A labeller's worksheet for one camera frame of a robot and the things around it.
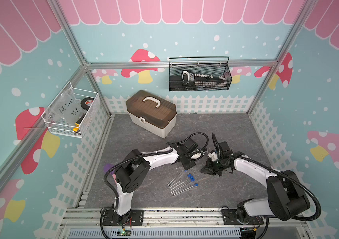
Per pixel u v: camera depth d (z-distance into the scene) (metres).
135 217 0.74
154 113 0.92
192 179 0.87
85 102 0.79
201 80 0.88
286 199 0.43
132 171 0.49
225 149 0.71
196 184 0.85
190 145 0.71
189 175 0.88
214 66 0.91
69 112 0.69
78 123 0.63
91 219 0.76
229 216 0.74
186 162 0.81
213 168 0.77
